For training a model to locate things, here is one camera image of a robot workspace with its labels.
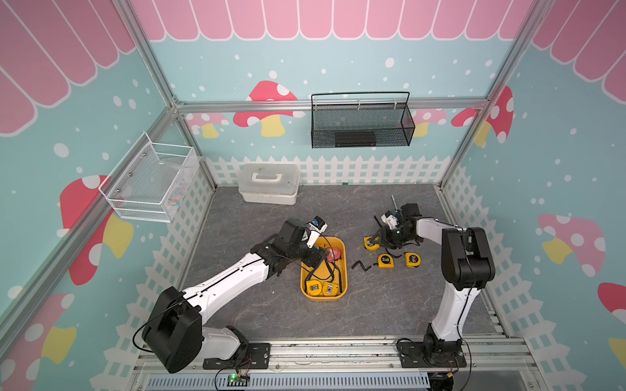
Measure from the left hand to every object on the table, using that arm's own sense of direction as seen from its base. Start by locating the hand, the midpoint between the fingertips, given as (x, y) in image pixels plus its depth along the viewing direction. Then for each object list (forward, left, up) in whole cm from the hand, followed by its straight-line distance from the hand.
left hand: (318, 250), depth 82 cm
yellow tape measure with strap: (+2, -25, -11) cm, 28 cm away
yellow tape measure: (+3, -36, -12) cm, 38 cm away
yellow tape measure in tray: (-9, +2, -11) cm, 14 cm away
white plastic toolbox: (+37, +23, -4) cm, 43 cm away
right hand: (+11, -23, -12) cm, 28 cm away
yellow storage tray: (-6, -4, -13) cm, 15 cm away
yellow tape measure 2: (+8, -21, -12) cm, 26 cm away
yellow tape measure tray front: (-9, -4, -11) cm, 15 cm away
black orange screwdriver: (+36, -35, -14) cm, 52 cm away
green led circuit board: (-36, +24, -17) cm, 46 cm away
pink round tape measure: (+5, -7, -12) cm, 15 cm away
